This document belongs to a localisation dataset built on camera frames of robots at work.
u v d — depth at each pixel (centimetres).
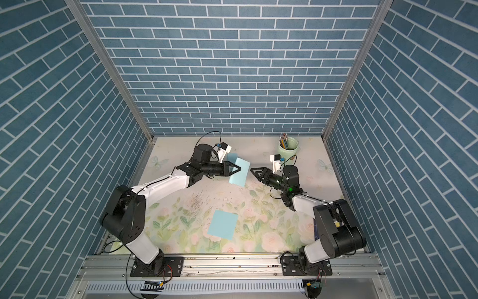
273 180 78
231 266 75
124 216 45
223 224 85
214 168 75
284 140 97
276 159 81
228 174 78
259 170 80
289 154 98
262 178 79
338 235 45
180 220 87
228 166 78
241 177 84
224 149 79
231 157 81
